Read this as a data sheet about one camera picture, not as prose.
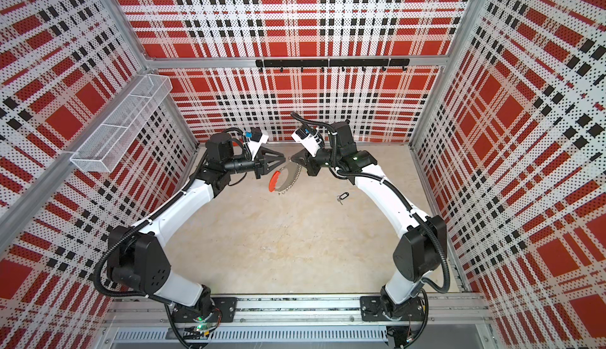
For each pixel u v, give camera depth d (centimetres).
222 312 73
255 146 66
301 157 71
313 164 66
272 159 74
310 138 64
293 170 83
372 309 73
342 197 101
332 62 88
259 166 68
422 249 43
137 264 43
